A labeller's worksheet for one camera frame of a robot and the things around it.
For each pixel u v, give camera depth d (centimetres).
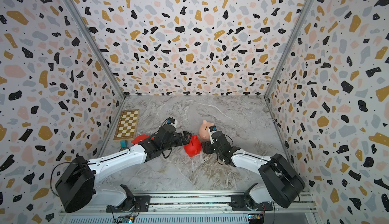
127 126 100
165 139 64
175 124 77
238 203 74
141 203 74
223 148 69
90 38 86
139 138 92
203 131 92
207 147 79
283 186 43
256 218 71
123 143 93
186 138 75
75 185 41
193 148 85
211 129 80
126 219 70
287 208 42
